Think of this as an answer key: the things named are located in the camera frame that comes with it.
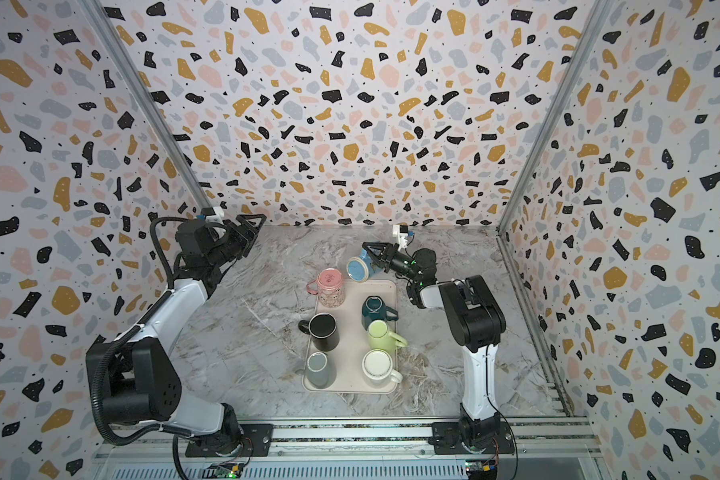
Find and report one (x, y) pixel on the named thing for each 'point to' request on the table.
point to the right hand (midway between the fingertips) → (358, 244)
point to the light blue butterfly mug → (364, 268)
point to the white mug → (377, 365)
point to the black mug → (323, 329)
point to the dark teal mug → (375, 308)
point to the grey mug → (320, 372)
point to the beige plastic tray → (353, 340)
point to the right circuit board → (478, 469)
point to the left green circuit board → (224, 470)
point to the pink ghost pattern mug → (329, 285)
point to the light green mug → (379, 337)
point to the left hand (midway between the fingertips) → (261, 219)
